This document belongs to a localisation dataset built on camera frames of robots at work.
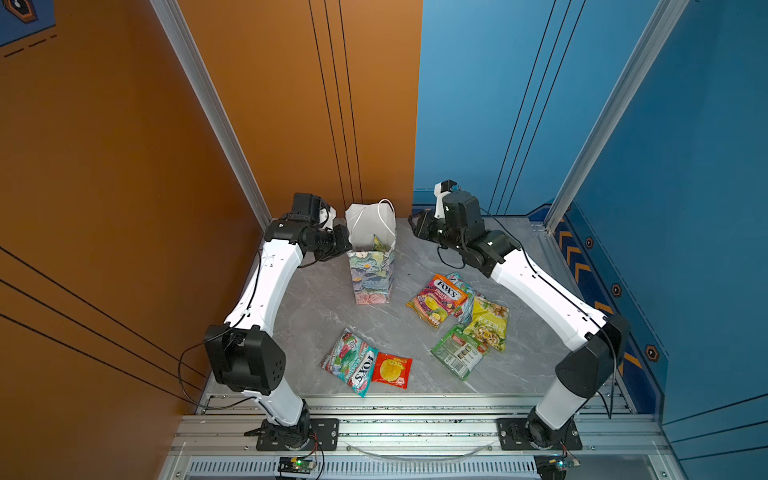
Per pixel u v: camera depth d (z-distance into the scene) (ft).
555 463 2.31
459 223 1.88
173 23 2.31
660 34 2.36
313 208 2.12
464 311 3.03
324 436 2.43
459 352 2.84
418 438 2.46
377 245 3.18
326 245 2.25
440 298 3.08
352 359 2.72
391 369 2.71
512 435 2.38
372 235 3.33
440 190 2.22
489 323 2.93
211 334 1.41
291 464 2.34
